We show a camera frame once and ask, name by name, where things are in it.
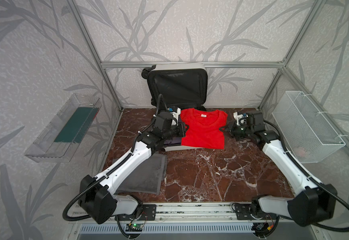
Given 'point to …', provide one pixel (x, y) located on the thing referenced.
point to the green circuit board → (134, 227)
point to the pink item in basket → (301, 152)
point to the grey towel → (147, 178)
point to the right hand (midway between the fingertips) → (219, 123)
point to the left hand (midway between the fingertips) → (191, 122)
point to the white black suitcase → (182, 85)
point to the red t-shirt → (203, 129)
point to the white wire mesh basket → (310, 138)
